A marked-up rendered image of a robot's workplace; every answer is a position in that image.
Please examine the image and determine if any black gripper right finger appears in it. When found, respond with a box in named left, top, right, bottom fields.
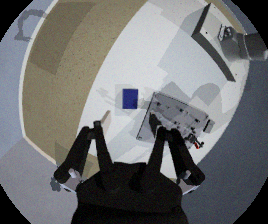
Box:
left=139, top=112, right=205, bottom=195

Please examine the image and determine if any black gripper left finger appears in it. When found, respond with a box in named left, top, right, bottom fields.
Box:
left=54, top=110, right=121, bottom=194

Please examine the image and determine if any blue rectangular block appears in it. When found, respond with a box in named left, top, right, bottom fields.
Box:
left=123, top=89, right=138, bottom=109

